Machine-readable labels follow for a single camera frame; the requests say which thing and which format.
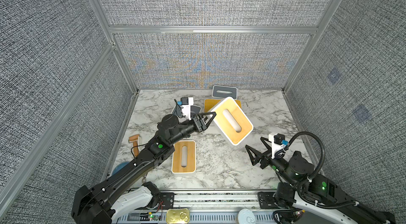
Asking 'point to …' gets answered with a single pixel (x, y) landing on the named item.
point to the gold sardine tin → (177, 216)
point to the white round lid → (246, 216)
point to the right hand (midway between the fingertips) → (255, 140)
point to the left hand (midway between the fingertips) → (216, 114)
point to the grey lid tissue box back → (223, 92)
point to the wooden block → (135, 139)
